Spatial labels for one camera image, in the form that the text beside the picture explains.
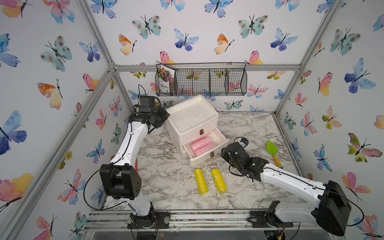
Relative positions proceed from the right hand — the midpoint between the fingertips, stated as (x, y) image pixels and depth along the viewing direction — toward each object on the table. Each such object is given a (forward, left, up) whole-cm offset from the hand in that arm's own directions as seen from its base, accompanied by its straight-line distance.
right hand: (223, 149), depth 81 cm
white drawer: (+13, +2, -8) cm, 16 cm away
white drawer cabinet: (+10, +17, +7) cm, 21 cm away
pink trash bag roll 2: (+2, +10, -5) cm, 11 cm away
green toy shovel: (+12, -35, -17) cm, 41 cm away
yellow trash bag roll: (-14, +11, -13) cm, 22 cm away
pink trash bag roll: (+6, +13, -4) cm, 15 cm away
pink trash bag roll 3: (+11, +10, -4) cm, 15 cm away
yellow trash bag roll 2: (-13, 0, -15) cm, 20 cm away
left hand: (+15, +29, +11) cm, 35 cm away
